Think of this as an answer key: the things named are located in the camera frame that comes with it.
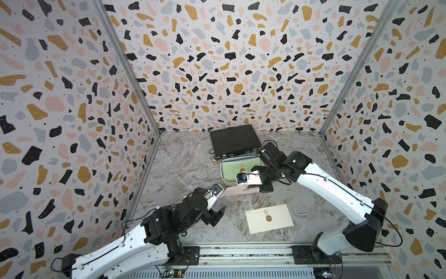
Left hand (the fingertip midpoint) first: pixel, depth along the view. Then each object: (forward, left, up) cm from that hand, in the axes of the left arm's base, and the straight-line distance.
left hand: (218, 199), depth 69 cm
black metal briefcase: (+46, -8, -16) cm, 49 cm away
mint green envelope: (+26, -5, -18) cm, 32 cm away
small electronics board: (-22, +19, -21) cm, 36 cm away
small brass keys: (+35, +6, -20) cm, 40 cm away
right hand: (+7, -13, +1) cm, 14 cm away
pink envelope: (+1, -7, +6) cm, 9 cm away
